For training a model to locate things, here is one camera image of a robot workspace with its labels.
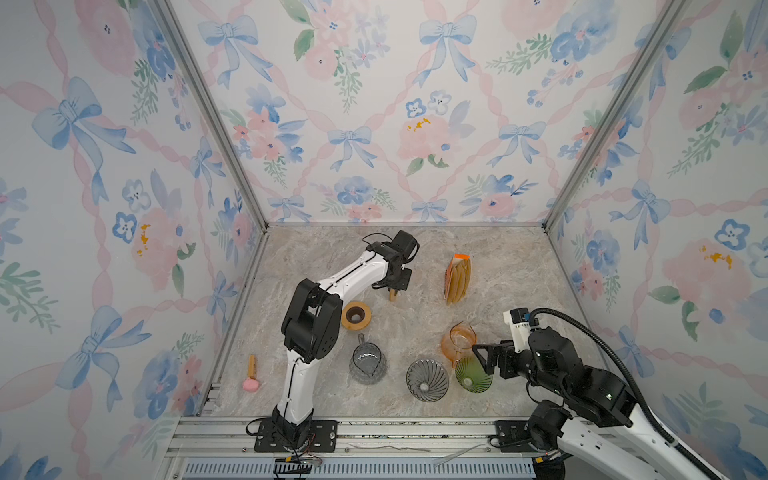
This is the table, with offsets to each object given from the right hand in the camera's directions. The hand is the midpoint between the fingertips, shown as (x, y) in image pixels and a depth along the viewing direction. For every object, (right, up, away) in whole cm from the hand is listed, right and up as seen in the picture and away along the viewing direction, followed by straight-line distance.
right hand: (485, 345), depth 72 cm
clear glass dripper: (-13, -12, +8) cm, 19 cm away
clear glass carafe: (-30, -9, +14) cm, 34 cm away
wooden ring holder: (-34, +2, +23) cm, 41 cm away
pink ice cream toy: (-60, -13, +8) cm, 62 cm away
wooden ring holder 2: (-22, +9, +20) cm, 31 cm away
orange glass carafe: (-2, -4, +18) cm, 18 cm away
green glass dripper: (0, -11, +10) cm, 15 cm away
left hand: (-20, +14, +22) cm, 33 cm away
